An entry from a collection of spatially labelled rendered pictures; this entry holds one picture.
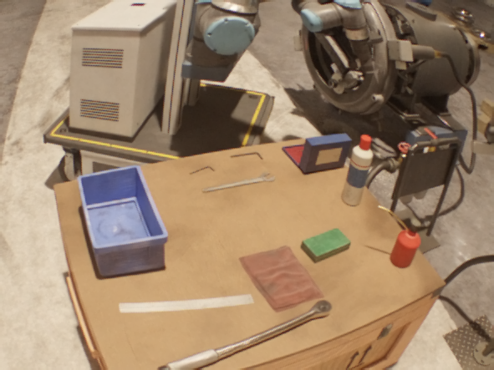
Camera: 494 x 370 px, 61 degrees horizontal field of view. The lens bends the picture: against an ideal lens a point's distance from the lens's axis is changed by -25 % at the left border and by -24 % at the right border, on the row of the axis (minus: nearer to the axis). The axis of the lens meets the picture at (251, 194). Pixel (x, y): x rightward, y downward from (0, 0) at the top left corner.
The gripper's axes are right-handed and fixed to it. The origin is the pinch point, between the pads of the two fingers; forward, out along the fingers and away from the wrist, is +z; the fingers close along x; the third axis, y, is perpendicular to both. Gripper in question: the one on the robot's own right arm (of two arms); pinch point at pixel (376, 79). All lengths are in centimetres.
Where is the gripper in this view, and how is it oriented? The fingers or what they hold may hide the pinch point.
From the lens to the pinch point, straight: 186.5
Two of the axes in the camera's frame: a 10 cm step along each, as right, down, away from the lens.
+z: 2.9, 7.0, 6.5
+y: -9.6, 1.8, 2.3
